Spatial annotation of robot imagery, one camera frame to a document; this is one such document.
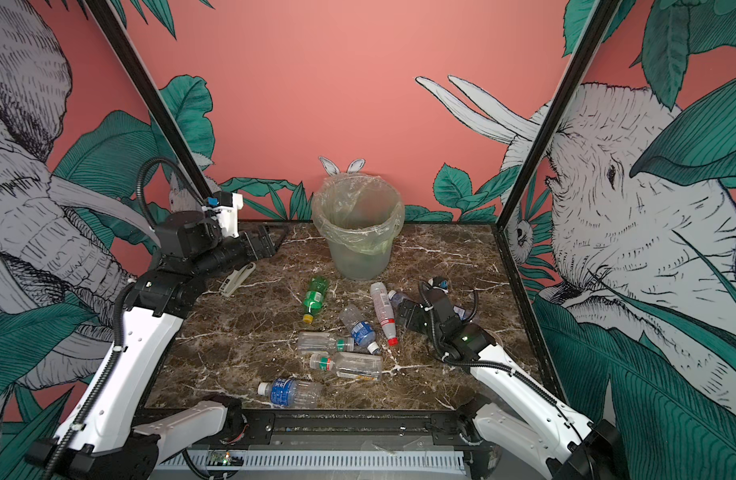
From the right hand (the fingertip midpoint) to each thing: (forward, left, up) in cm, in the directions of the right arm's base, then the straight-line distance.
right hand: (407, 306), depth 79 cm
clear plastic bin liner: (+36, +15, +2) cm, 39 cm away
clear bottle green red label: (-11, +14, -16) cm, 24 cm away
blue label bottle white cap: (-3, +12, -11) cm, 17 cm away
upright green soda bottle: (+8, +28, -11) cm, 31 cm away
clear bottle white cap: (+11, +1, -15) cm, 18 cm away
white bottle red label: (+4, +6, -11) cm, 13 cm away
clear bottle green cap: (-4, +25, -16) cm, 30 cm away
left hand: (+6, +30, +25) cm, 40 cm away
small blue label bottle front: (-19, +30, -10) cm, 37 cm away
